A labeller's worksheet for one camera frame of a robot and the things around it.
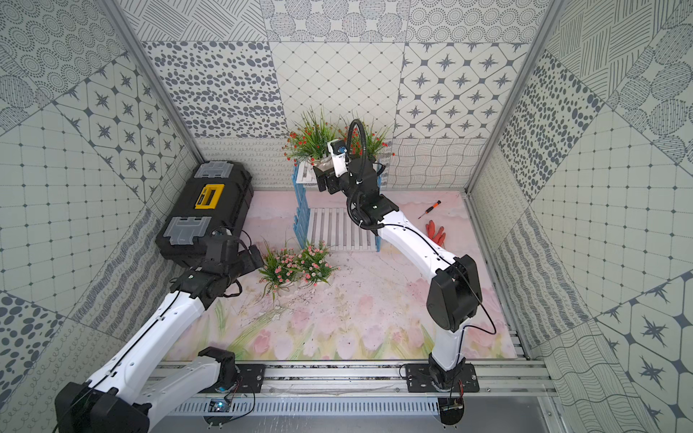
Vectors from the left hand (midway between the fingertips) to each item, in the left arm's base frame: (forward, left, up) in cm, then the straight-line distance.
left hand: (253, 255), depth 80 cm
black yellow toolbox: (+24, +20, +1) cm, 31 cm away
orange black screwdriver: (+38, -65, -17) cm, 77 cm away
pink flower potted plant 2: (-4, -19, -2) cm, 19 cm away
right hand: (+20, -23, +19) cm, 36 cm away
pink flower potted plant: (-3, -9, -3) cm, 10 cm away
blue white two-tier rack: (+22, -19, -14) cm, 32 cm away
